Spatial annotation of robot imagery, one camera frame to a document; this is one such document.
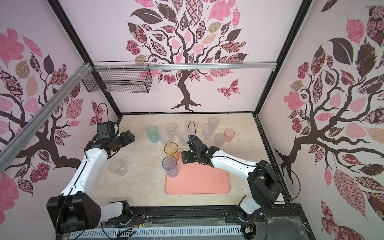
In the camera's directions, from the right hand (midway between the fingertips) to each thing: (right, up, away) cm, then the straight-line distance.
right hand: (189, 153), depth 85 cm
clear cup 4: (+12, +13, +21) cm, 28 cm away
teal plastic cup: (-24, +11, +10) cm, 28 cm away
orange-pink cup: (+28, +10, +18) cm, 35 cm away
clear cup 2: (-5, +9, +17) cm, 20 cm away
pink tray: (+5, -15, 0) cm, 16 cm away
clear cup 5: (+17, +20, +19) cm, 32 cm away
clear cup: (-17, +8, +18) cm, 27 cm away
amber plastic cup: (-11, +2, +4) cm, 12 cm away
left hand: (-34, +8, -3) cm, 35 cm away
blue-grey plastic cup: (-11, -6, -2) cm, 12 cm away
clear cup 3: (+1, +16, +27) cm, 32 cm away
